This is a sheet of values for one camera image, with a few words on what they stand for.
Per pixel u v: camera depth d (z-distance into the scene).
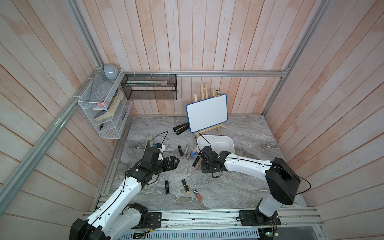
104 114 0.79
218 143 1.02
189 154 0.97
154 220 0.73
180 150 0.98
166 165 0.70
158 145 0.73
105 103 0.71
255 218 0.66
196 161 0.93
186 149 1.00
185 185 0.83
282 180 0.45
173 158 0.72
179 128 1.10
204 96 0.93
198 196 0.80
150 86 1.03
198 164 0.90
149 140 1.03
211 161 0.64
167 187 0.84
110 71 0.82
